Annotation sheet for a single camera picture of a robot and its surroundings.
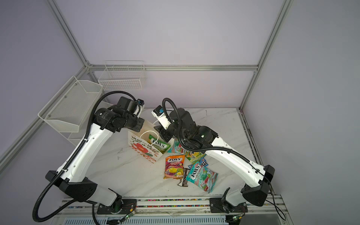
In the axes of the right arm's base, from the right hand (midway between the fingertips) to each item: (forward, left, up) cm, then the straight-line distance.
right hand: (155, 124), depth 62 cm
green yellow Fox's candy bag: (0, +1, -19) cm, 19 cm away
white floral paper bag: (-1, +11, -14) cm, 18 cm away
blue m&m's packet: (-1, -25, -36) cm, 44 cm away
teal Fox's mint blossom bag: (+7, -7, -34) cm, 35 cm away
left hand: (+6, +12, -6) cm, 15 cm away
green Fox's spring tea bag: (+1, -18, -35) cm, 39 cm away
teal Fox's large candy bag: (-11, -23, -35) cm, 43 cm away
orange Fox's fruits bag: (-6, -6, -34) cm, 35 cm away
